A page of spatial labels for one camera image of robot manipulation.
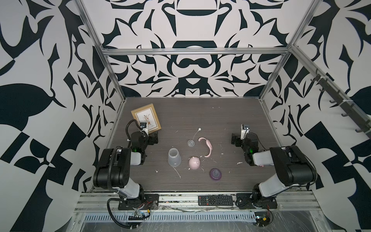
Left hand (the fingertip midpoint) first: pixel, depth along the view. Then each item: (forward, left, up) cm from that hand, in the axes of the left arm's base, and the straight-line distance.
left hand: (147, 129), depth 95 cm
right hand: (-3, -60, -2) cm, 60 cm away
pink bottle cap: (-22, -29, -2) cm, 36 cm away
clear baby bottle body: (-21, -18, +1) cm, 28 cm away
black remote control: (-41, -38, -6) cm, 56 cm away
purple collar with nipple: (-28, -40, -4) cm, 49 cm away
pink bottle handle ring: (-12, -39, -1) cm, 40 cm away
